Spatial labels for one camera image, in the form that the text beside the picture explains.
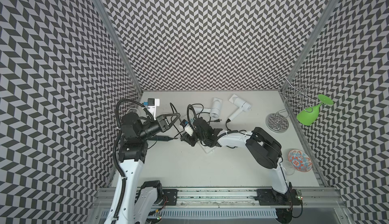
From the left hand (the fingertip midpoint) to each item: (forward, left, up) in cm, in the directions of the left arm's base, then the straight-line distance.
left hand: (180, 117), depth 64 cm
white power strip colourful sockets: (-1, -13, -31) cm, 33 cm away
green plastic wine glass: (+8, -65, -11) cm, 67 cm away
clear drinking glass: (-11, -56, -33) cm, 66 cm away
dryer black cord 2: (+18, -27, -31) cm, 45 cm away
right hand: (+5, +2, -28) cm, 28 cm away
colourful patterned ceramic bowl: (-8, -64, -31) cm, 72 cm away
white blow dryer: (+25, -18, -28) cm, 42 cm away
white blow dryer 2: (+33, -37, -30) cm, 58 cm away
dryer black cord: (+18, -19, -31) cm, 41 cm away
